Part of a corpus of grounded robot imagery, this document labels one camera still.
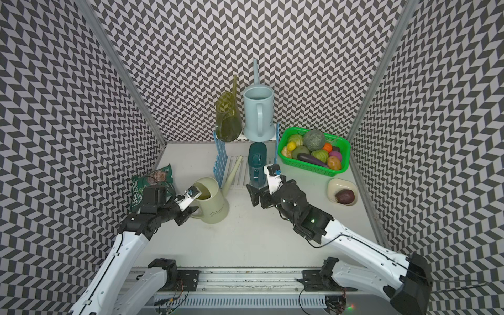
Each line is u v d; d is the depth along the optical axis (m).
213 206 0.81
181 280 0.72
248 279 0.75
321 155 1.02
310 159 1.03
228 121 0.77
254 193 0.59
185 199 0.66
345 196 0.91
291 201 0.49
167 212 0.63
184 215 0.67
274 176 0.57
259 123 0.68
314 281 0.74
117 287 0.41
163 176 0.96
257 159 0.91
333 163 0.99
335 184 0.98
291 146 1.05
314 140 1.02
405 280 0.39
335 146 1.11
